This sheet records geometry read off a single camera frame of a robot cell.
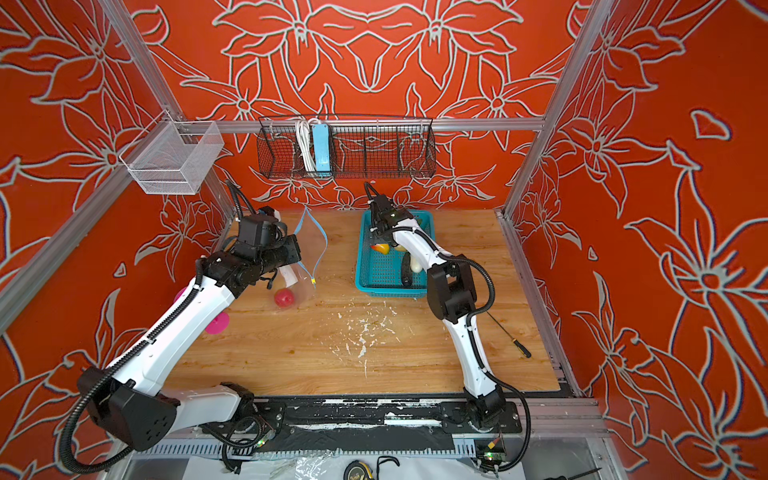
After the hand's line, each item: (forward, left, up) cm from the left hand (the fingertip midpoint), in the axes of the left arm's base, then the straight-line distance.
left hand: (296, 241), depth 77 cm
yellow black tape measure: (-45, -20, -24) cm, 55 cm away
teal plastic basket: (+8, -21, -26) cm, 34 cm away
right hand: (+19, -22, -17) cm, 34 cm away
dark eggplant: (+8, -30, -23) cm, 38 cm away
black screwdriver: (-14, -63, -26) cm, 69 cm away
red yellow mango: (+17, -22, -23) cm, 36 cm away
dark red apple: (-5, +7, -21) cm, 23 cm away
